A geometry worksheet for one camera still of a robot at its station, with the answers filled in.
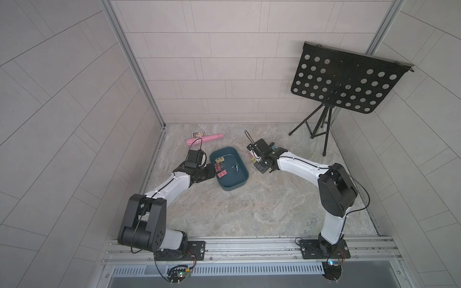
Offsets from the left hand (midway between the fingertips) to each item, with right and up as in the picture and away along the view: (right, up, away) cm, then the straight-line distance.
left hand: (217, 169), depth 90 cm
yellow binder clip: (+1, +4, +7) cm, 8 cm away
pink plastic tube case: (-13, +14, +16) cm, 24 cm away
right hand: (+23, +4, +4) cm, 24 cm away
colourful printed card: (-14, +18, +18) cm, 29 cm away
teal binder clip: (+10, +2, +1) cm, 10 cm away
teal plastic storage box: (+5, +4, +9) cm, 11 cm away
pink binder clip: (+2, -3, +3) cm, 5 cm away
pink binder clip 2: (0, 0, +4) cm, 4 cm away
